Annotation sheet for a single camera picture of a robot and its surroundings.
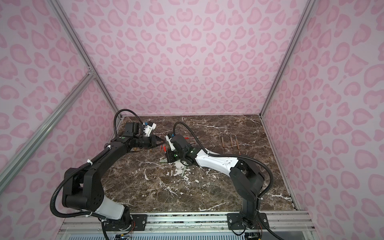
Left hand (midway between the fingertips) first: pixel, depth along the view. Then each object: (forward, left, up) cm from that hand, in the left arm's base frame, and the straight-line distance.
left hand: (164, 139), depth 84 cm
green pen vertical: (-11, -10, -17) cm, 23 cm away
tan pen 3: (+9, -46, -18) cm, 50 cm away
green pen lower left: (-4, +3, -18) cm, 19 cm away
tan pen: (+9, -36, -18) cm, 41 cm away
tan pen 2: (+13, -42, -18) cm, 48 cm away
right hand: (-7, -1, -3) cm, 8 cm away
